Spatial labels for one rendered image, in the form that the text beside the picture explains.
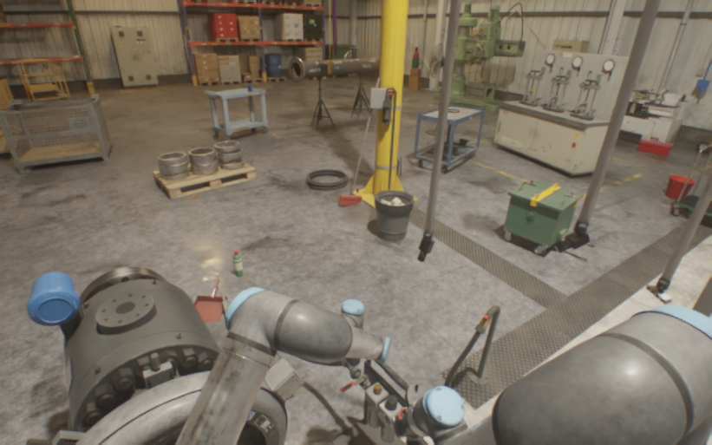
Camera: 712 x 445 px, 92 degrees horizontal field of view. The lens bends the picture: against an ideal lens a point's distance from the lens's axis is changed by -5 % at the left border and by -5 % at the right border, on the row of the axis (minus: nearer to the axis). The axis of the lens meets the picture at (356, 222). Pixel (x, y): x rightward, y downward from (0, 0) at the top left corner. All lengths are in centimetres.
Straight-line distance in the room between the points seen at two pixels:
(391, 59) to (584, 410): 398
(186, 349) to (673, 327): 144
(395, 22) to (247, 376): 380
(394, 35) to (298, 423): 357
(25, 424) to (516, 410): 266
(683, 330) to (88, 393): 156
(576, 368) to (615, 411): 5
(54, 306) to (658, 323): 176
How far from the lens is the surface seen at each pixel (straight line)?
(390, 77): 421
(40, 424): 279
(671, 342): 48
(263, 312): 82
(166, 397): 123
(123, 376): 152
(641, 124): 977
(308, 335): 79
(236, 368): 82
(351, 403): 232
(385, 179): 448
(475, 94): 1170
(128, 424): 125
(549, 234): 382
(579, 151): 627
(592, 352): 44
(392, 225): 363
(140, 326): 164
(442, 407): 94
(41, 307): 177
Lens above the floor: 189
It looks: 28 degrees down
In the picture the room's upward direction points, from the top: 1 degrees clockwise
